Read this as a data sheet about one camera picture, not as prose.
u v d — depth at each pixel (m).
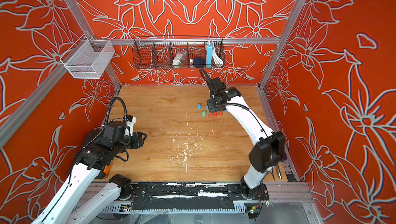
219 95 0.57
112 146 0.51
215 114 1.01
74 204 0.43
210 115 1.01
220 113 1.01
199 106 1.04
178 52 0.96
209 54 0.89
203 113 1.01
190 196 0.73
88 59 0.92
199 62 0.95
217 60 0.91
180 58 0.92
